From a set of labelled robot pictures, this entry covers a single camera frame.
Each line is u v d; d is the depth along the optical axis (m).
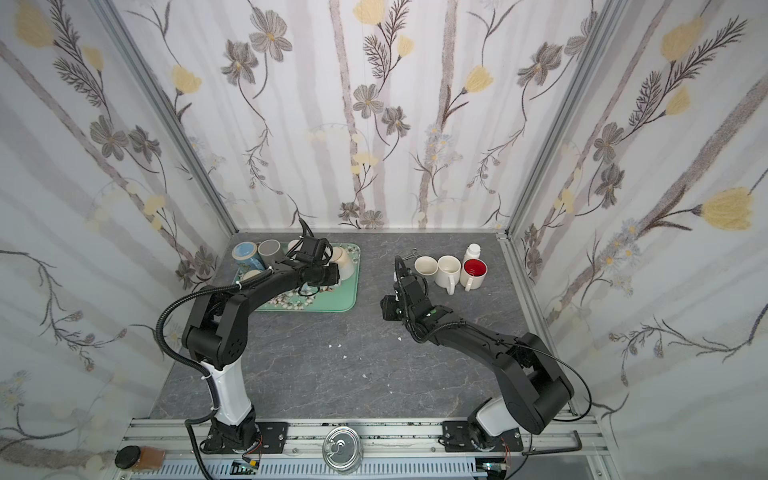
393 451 0.73
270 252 0.99
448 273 1.01
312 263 0.78
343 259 0.95
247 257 0.99
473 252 1.04
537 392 0.43
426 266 1.04
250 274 0.98
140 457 0.64
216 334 0.51
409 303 0.66
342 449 0.64
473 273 0.99
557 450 0.73
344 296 0.99
